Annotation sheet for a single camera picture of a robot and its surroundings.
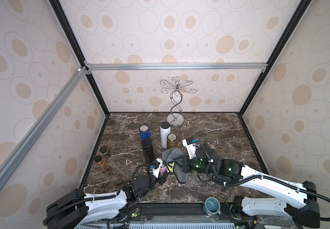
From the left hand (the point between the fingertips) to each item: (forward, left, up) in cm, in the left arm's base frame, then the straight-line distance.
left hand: (170, 164), depth 76 cm
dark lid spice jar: (+11, +41, -6) cm, 42 cm away
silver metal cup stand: (+44, -5, -12) cm, 46 cm away
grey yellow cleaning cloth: (-1, 0, +12) cm, 12 cm away
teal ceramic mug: (-17, -22, -14) cm, 31 cm away
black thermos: (+7, +12, +7) cm, 16 cm away
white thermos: (+20, +3, +4) cm, 20 cm away
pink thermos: (-5, +4, +5) cm, 8 cm away
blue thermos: (+17, +15, +6) cm, 23 cm away
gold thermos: (+12, -1, +5) cm, 13 cm away
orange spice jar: (+4, +40, -10) cm, 42 cm away
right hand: (-1, -3, +10) cm, 10 cm away
